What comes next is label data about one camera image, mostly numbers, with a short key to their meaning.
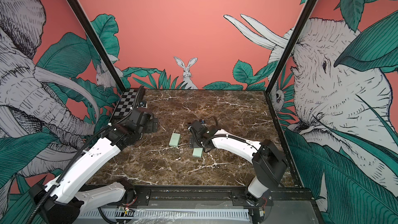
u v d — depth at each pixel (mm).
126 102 1104
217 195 763
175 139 919
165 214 702
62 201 387
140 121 555
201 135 635
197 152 879
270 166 436
